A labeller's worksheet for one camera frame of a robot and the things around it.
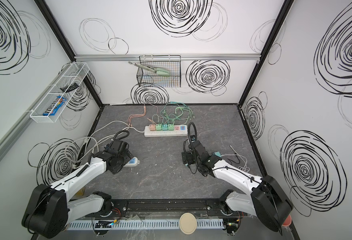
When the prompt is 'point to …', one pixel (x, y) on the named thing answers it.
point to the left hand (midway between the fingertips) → (127, 159)
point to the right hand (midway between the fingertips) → (189, 151)
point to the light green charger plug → (158, 127)
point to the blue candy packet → (59, 104)
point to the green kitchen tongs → (158, 71)
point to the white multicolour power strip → (179, 131)
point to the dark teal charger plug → (218, 154)
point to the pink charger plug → (152, 127)
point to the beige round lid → (188, 223)
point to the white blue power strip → (132, 162)
